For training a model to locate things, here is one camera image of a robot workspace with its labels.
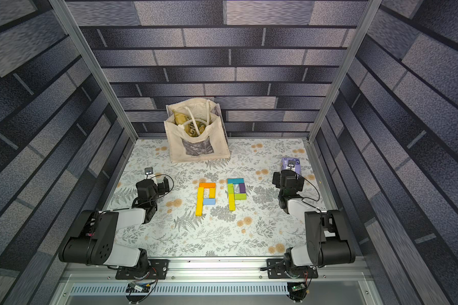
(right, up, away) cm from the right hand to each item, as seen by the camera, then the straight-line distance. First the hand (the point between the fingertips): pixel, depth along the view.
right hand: (289, 172), depth 92 cm
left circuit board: (-67, -43, -21) cm, 82 cm away
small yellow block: (-45, -12, +3) cm, 46 cm away
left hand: (-67, -2, 0) cm, 67 cm away
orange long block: (-42, -8, +6) cm, 43 cm away
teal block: (-27, -5, +9) cm, 29 cm away
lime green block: (-24, -13, +2) cm, 27 cm away
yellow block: (-29, -15, 0) cm, 32 cm away
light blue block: (-40, -15, +1) cm, 43 cm away
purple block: (-23, -9, +6) cm, 25 cm away
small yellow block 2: (-39, -11, +3) cm, 41 cm away
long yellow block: (-45, -16, 0) cm, 48 cm away
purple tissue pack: (+1, +3, +11) cm, 11 cm away
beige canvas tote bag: (-47, +21, +4) cm, 52 cm away
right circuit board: (-2, -44, -19) cm, 48 cm away
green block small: (-29, -9, +6) cm, 31 cm away
